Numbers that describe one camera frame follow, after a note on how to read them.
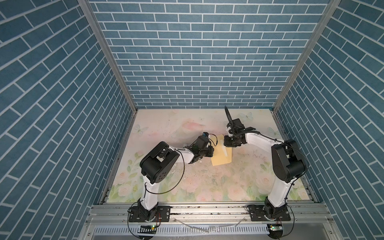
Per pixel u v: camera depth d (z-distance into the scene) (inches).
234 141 31.9
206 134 34.9
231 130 31.9
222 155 37.5
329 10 28.2
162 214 29.2
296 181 20.5
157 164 20.0
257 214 29.0
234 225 27.9
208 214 29.7
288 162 19.8
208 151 34.2
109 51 34.1
